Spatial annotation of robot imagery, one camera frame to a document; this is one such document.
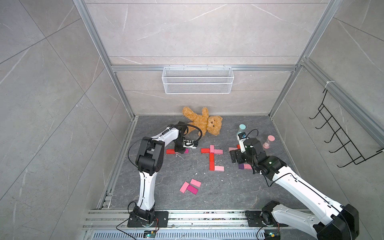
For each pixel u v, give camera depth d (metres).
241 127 1.01
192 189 0.84
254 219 0.73
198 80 1.01
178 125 0.76
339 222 0.38
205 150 0.99
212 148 0.99
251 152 0.58
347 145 0.64
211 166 0.93
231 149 1.00
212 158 0.95
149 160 0.56
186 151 0.98
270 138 0.95
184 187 0.84
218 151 0.98
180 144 0.88
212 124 1.03
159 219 0.73
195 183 0.84
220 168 0.90
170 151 1.00
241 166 0.92
